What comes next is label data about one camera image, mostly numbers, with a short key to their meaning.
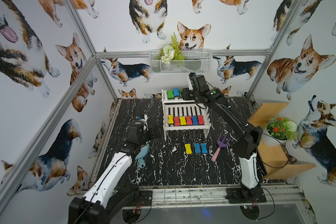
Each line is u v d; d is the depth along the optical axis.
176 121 0.89
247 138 0.50
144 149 0.90
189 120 0.90
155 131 0.72
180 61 0.84
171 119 0.90
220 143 0.93
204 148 0.92
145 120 0.73
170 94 0.86
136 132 0.59
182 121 0.90
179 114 0.95
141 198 0.73
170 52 0.79
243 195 0.67
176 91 0.86
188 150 0.90
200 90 0.63
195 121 0.89
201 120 0.92
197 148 0.92
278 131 0.75
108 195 0.43
